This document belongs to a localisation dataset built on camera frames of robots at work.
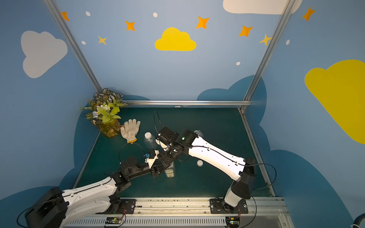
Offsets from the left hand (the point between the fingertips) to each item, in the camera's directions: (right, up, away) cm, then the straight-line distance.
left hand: (168, 159), depth 74 cm
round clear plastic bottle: (-13, +8, +13) cm, 20 cm away
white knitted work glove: (-32, +14, +30) cm, 46 cm away
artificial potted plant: (-41, +26, +11) cm, 50 cm away
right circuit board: (+33, -32, -2) cm, 46 cm away
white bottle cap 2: (+18, -7, +16) cm, 25 cm away
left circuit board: (-28, -31, -3) cm, 42 cm away
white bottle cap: (-14, +12, +10) cm, 20 cm away
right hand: (0, +2, -3) cm, 4 cm away
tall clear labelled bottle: (+1, -7, +2) cm, 7 cm away
